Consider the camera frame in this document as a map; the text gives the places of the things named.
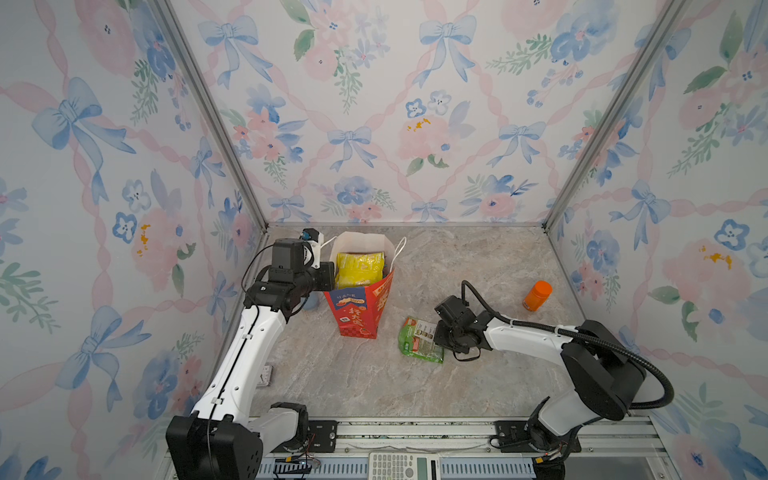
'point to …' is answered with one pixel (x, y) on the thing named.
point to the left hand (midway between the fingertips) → (333, 265)
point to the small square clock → (266, 376)
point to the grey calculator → (403, 466)
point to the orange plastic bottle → (535, 297)
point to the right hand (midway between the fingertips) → (434, 338)
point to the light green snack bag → (417, 338)
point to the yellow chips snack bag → (355, 269)
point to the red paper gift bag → (355, 311)
